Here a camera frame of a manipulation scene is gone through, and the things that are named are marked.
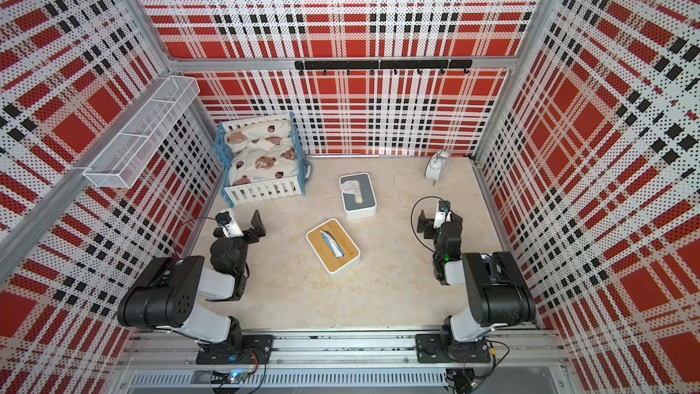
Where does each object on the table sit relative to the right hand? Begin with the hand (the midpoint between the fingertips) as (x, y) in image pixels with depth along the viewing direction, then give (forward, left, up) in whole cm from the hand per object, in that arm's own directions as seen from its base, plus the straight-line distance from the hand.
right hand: (440, 209), depth 92 cm
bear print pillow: (+29, +70, 0) cm, 75 cm away
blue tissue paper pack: (-13, +35, -2) cm, 38 cm away
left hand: (-3, +65, +3) cm, 65 cm away
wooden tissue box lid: (-12, +41, -4) cm, 42 cm away
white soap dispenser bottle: (+20, -2, 0) cm, 20 cm away
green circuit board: (-47, +59, -6) cm, 75 cm away
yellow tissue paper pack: (+13, +31, -4) cm, 34 cm away
